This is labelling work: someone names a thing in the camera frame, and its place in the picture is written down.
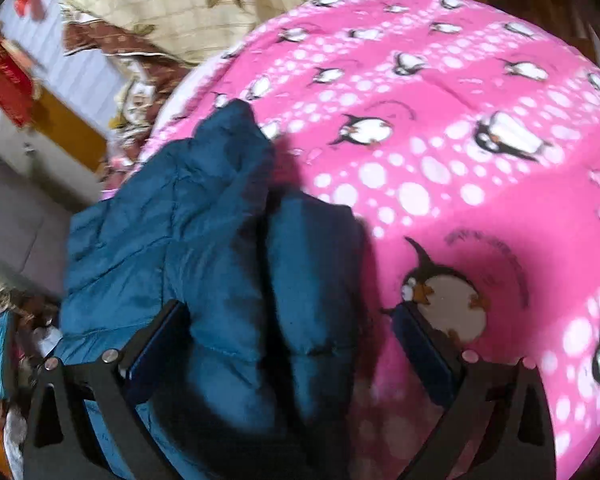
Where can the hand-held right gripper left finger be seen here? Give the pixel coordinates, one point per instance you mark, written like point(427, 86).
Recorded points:
point(161, 341)

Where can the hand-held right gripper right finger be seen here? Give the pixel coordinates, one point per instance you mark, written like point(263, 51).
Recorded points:
point(422, 352)

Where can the blue puffer jacket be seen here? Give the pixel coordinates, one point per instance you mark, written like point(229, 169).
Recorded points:
point(205, 240)

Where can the colourful cloth pile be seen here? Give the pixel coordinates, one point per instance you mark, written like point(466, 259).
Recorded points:
point(2, 360)

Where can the pink penguin print blanket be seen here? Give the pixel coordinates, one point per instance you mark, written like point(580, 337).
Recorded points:
point(455, 160)

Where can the brown wooden panel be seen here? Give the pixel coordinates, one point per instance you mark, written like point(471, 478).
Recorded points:
point(70, 127)

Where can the brown floral cloth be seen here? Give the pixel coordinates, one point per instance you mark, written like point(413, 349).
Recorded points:
point(125, 60)

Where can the red hanging decoration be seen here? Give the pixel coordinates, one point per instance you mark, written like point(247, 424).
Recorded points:
point(5, 80)

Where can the cream floral quilt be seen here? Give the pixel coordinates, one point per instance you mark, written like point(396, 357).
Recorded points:
point(195, 5)

